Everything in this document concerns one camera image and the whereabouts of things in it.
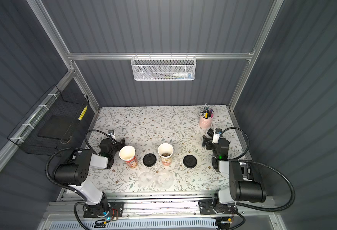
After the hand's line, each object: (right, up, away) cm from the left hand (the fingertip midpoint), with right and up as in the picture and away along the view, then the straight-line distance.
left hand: (118, 139), depth 96 cm
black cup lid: (+22, -12, -6) cm, 26 cm away
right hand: (+64, +3, -5) cm, 64 cm away
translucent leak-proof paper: (+21, -22, -12) cm, 33 cm away
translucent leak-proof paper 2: (+33, -22, -12) cm, 41 cm away
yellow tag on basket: (-15, +16, -14) cm, 26 cm away
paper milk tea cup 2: (+33, -5, -13) cm, 36 cm away
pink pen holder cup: (+61, +11, +6) cm, 62 cm away
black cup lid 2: (+48, -13, -7) cm, 51 cm away
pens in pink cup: (+62, +18, +3) cm, 64 cm away
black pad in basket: (-23, +9, -22) cm, 33 cm away
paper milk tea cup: (+12, -6, -18) cm, 23 cm away
